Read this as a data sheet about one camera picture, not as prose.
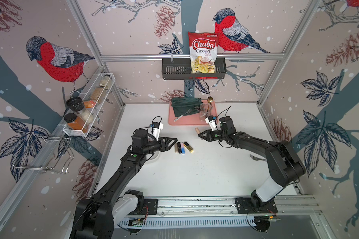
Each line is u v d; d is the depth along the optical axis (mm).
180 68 1070
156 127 719
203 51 830
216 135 791
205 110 1070
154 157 849
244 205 734
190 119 1082
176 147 949
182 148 947
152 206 729
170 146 724
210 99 1057
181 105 1185
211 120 827
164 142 703
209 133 797
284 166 467
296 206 751
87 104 694
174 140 751
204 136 868
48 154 544
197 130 898
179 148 946
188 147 941
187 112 1143
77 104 630
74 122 602
